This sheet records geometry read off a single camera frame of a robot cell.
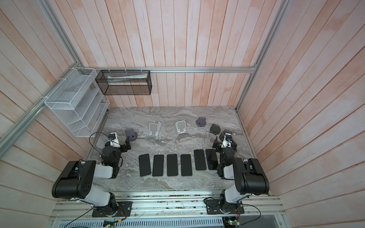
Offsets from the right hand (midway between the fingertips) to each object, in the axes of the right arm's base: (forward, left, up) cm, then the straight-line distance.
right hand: (224, 137), depth 90 cm
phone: (-17, +51, -9) cm, 55 cm away
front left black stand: (+4, +63, -5) cm, 64 cm away
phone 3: (-17, +25, -11) cm, 32 cm away
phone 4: (-12, +16, -9) cm, 22 cm away
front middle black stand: (+8, -4, -3) cm, 9 cm away
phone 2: (-16, +43, -12) cm, 48 cm away
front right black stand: (+11, +4, -7) cm, 14 cm away
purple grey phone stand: (+19, +13, -7) cm, 24 cm away
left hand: (-3, +67, 0) cm, 67 cm away
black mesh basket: (+37, +71, +16) cm, 82 cm away
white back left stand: (+14, +50, -10) cm, 53 cm away
